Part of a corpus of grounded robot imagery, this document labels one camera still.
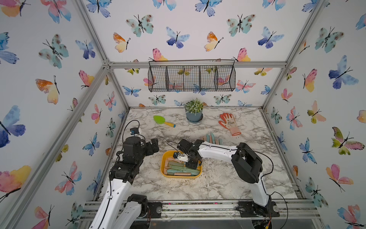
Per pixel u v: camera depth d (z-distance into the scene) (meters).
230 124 1.08
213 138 1.02
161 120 1.14
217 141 1.01
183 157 0.79
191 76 0.99
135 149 0.56
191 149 0.67
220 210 0.75
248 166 0.51
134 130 0.64
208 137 1.01
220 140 1.01
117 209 0.45
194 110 1.01
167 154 0.87
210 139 1.01
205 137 1.02
